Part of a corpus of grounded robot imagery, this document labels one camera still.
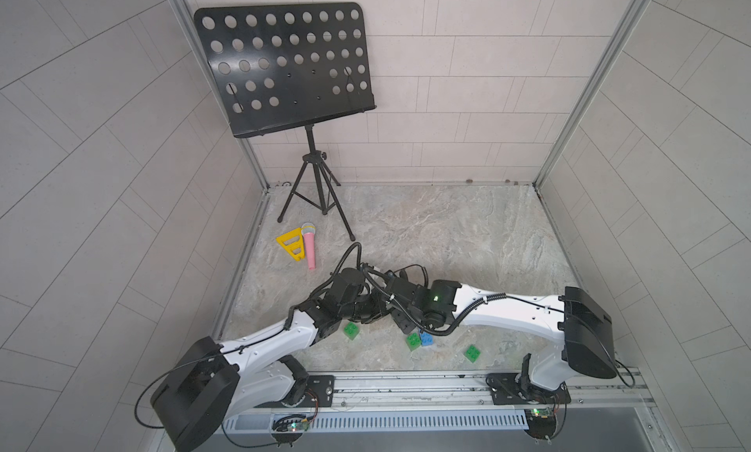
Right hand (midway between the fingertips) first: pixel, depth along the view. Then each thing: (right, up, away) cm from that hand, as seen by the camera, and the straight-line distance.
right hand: (400, 317), depth 78 cm
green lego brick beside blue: (+4, -6, -1) cm, 7 cm away
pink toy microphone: (-30, +21, +21) cm, 43 cm away
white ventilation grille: (-3, -21, -10) cm, 23 cm away
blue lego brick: (+8, -6, +1) cm, 10 cm away
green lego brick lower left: (-13, -3, -1) cm, 13 cm away
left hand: (+1, +3, -1) cm, 3 cm away
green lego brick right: (+19, -9, -2) cm, 21 cm away
